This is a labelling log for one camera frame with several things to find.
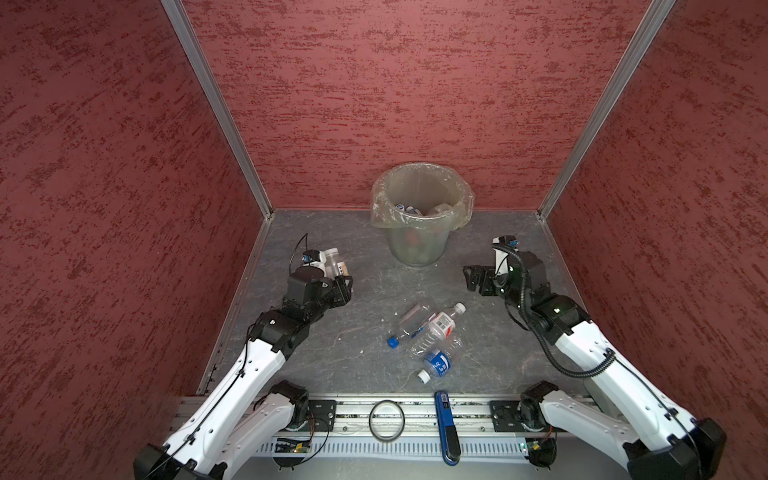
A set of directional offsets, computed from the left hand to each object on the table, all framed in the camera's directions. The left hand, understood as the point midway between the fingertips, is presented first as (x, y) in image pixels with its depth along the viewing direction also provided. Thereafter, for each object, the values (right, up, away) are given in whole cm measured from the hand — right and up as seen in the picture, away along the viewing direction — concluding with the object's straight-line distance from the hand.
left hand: (345, 287), depth 77 cm
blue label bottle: (+19, +24, +32) cm, 44 cm away
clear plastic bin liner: (+23, +28, +25) cm, 44 cm away
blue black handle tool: (+26, -35, -6) cm, 44 cm away
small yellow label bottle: (-3, +5, +1) cm, 6 cm away
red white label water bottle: (+27, -13, +7) cm, 30 cm away
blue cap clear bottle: (+19, -14, +13) cm, 27 cm away
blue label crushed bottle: (+24, -20, 0) cm, 32 cm away
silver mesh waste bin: (+21, +10, +21) cm, 32 cm away
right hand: (+35, +3, 0) cm, 35 cm away
